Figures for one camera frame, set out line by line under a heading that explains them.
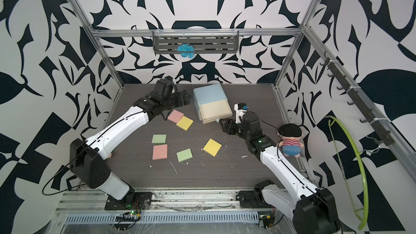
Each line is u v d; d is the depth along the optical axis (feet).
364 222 1.69
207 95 3.09
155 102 1.95
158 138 3.09
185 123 3.27
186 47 2.96
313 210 1.27
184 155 2.86
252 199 2.42
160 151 2.90
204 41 3.09
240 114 2.35
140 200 2.42
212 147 3.00
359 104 1.83
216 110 3.09
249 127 1.99
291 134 2.86
